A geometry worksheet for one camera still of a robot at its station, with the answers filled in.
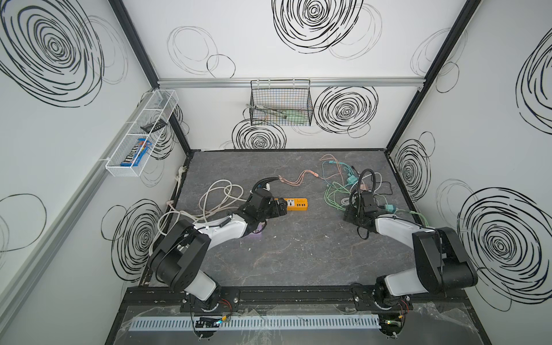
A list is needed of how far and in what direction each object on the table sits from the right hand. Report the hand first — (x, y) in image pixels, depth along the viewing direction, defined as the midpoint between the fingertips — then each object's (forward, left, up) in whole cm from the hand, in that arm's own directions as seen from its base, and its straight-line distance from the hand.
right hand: (351, 214), depth 94 cm
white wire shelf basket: (+19, +82, +34) cm, 91 cm away
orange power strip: (+4, +25, +2) cm, 25 cm away
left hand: (0, +31, +7) cm, 32 cm away
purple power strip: (-16, +39, +13) cm, 45 cm away
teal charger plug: (+2, -17, +2) cm, 17 cm away
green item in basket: (+26, +26, +33) cm, 49 cm away
